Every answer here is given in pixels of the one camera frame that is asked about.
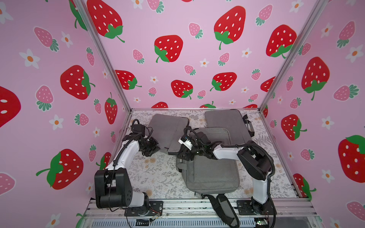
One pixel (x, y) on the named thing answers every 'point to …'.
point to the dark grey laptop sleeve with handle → (240, 128)
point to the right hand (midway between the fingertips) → (177, 157)
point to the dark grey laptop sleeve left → (167, 130)
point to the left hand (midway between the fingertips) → (161, 146)
